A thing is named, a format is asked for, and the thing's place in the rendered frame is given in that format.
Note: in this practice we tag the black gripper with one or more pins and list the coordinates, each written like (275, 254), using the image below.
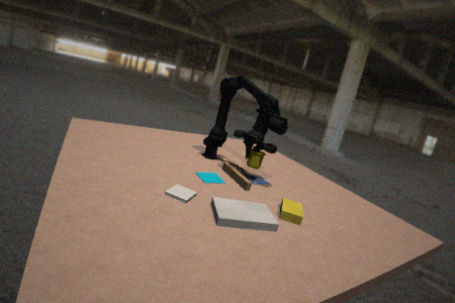
(259, 147)

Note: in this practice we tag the yellow block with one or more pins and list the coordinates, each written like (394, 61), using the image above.
(291, 211)

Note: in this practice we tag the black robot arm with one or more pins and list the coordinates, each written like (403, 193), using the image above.
(267, 103)

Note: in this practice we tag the tan wooden flat bar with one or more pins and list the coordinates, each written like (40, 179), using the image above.
(243, 182)

